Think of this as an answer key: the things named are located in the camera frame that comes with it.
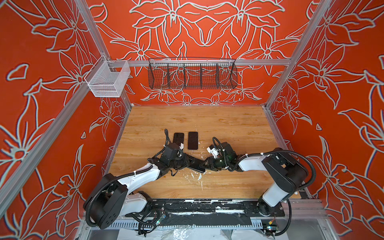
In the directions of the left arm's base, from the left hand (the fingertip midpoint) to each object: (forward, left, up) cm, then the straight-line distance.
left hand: (194, 160), depth 82 cm
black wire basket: (+51, +4, +23) cm, 56 cm away
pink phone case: (+17, +5, -7) cm, 19 cm away
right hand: (-2, -3, -5) cm, 6 cm away
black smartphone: (-3, -3, -5) cm, 7 cm away
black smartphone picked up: (+19, +12, -8) cm, 24 cm away
